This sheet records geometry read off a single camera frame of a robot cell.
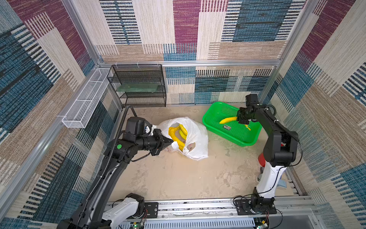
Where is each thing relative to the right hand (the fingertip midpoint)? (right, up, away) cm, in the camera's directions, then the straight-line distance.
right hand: (236, 116), depth 97 cm
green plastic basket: (+5, -13, +5) cm, 15 cm away
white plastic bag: (-28, -17, -14) cm, 35 cm away
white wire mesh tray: (-102, 0, -6) cm, 102 cm away
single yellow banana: (-7, -2, -1) cm, 8 cm away
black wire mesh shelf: (-66, +30, +4) cm, 72 cm away
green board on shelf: (-65, +19, -2) cm, 68 cm away
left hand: (-39, -11, -33) cm, 52 cm away
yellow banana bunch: (-38, -11, -1) cm, 40 cm away
